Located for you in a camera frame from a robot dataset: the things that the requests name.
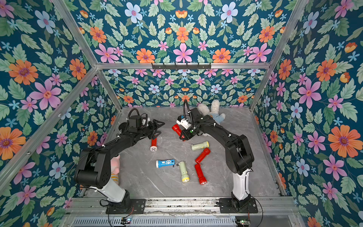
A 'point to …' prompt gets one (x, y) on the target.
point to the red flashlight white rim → (153, 148)
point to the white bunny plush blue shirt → (215, 108)
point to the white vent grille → (156, 222)
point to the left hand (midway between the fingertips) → (164, 125)
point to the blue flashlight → (165, 162)
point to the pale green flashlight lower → (185, 177)
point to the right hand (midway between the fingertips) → (186, 133)
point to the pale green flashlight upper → (200, 145)
